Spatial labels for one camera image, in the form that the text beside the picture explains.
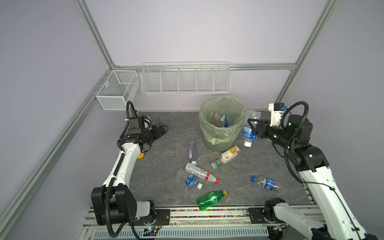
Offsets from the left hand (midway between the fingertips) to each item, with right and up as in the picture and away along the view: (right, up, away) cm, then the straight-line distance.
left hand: (164, 132), depth 82 cm
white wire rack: (+10, +38, +23) cm, 45 cm away
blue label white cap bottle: (+15, -26, -1) cm, 30 cm away
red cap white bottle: (+21, -23, +2) cm, 31 cm away
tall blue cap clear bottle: (+35, +8, +13) cm, 38 cm away
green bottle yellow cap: (+25, -33, -8) cm, 42 cm away
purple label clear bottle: (+15, -12, +10) cm, 22 cm away
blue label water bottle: (+41, +1, -19) cm, 45 cm away
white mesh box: (-34, +31, +21) cm, 50 cm away
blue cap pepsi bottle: (+56, -27, -3) cm, 63 cm away
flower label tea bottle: (+38, -14, +7) cm, 41 cm away
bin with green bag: (+32, -4, +1) cm, 32 cm away
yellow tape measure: (-17, -16, +12) cm, 27 cm away
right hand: (+43, +6, -18) cm, 46 cm away
